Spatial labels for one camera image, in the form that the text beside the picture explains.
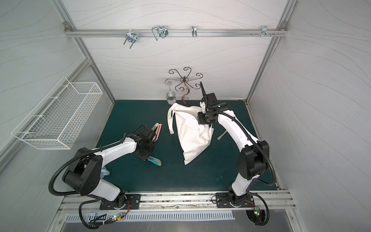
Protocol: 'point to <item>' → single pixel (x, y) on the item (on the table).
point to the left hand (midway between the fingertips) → (153, 152)
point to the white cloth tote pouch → (192, 137)
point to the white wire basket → (59, 120)
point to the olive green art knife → (155, 126)
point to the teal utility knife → (154, 160)
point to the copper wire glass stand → (184, 86)
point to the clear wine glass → (171, 96)
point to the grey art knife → (221, 136)
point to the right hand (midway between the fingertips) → (200, 119)
